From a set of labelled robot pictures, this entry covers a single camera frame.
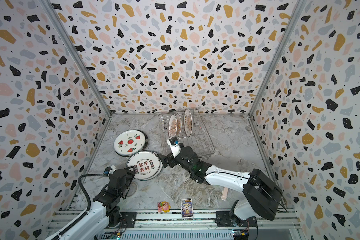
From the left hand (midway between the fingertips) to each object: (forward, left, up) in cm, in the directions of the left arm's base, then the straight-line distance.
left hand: (134, 165), depth 85 cm
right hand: (+2, -18, +15) cm, 23 cm away
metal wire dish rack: (+23, -40, -7) cm, 46 cm away
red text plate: (+3, -8, -7) cm, 11 cm away
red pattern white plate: (+6, +2, -5) cm, 8 cm away
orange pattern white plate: (+34, -31, -2) cm, 46 cm away
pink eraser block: (-15, -50, -4) cm, 52 cm away
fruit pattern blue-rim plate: (+19, +9, -4) cm, 21 cm away
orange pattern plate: (+25, -25, +6) cm, 36 cm away
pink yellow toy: (-21, -18, -5) cm, 28 cm away
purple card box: (-21, -30, -5) cm, 37 cm away
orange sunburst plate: (+28, -20, +1) cm, 35 cm away
